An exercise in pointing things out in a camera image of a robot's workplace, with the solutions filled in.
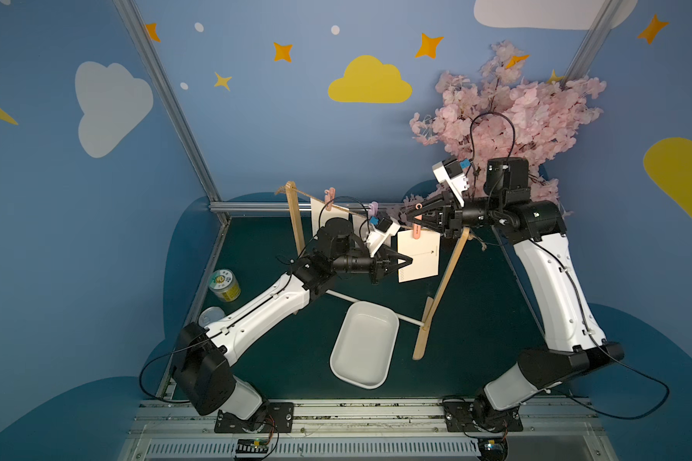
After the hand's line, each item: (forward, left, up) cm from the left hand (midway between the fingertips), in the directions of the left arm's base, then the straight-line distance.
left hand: (412, 255), depth 65 cm
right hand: (+4, +1, +9) cm, 10 cm away
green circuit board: (-35, +38, -37) cm, 64 cm away
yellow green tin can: (+6, +55, -27) cm, 61 cm away
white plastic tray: (-10, +9, -34) cm, 37 cm away
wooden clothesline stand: (+3, -12, -30) cm, 33 cm away
